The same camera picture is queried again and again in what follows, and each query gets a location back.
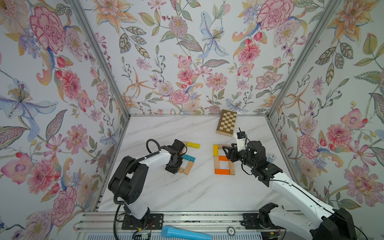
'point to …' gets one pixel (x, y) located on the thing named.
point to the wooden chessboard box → (227, 123)
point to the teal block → (188, 157)
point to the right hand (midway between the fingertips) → (227, 143)
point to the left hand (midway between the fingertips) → (184, 164)
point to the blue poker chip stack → (271, 157)
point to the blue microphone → (173, 232)
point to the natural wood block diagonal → (231, 168)
